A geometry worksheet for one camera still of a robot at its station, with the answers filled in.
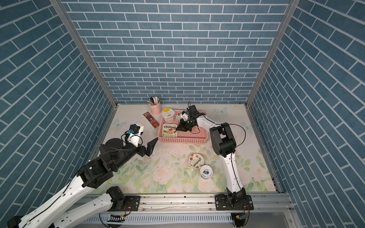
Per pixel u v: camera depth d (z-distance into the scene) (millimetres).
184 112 990
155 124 1056
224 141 612
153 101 1105
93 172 463
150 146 587
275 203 755
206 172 788
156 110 1111
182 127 910
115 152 466
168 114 1019
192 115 792
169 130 990
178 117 1050
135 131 533
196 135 978
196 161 845
